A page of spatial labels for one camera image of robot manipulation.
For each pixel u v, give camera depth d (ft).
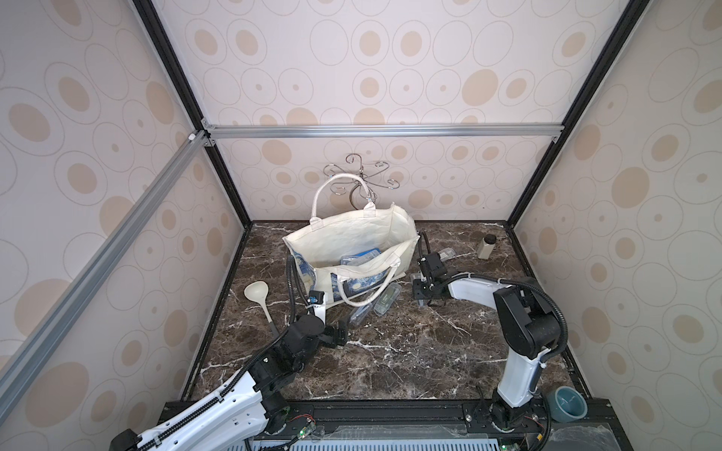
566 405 2.49
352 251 3.27
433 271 2.55
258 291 3.11
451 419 2.48
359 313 3.03
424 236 2.80
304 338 1.79
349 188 3.02
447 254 3.55
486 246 3.38
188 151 2.67
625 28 2.30
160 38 2.32
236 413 1.60
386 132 2.96
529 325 1.66
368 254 3.25
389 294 3.18
